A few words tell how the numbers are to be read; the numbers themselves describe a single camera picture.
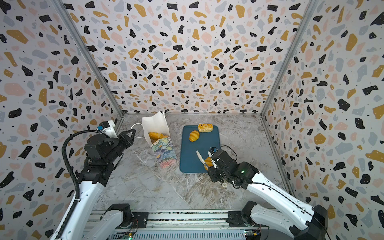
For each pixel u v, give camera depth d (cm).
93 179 48
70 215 41
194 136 103
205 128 108
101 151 51
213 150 67
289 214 41
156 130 95
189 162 97
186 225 73
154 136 92
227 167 54
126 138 61
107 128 61
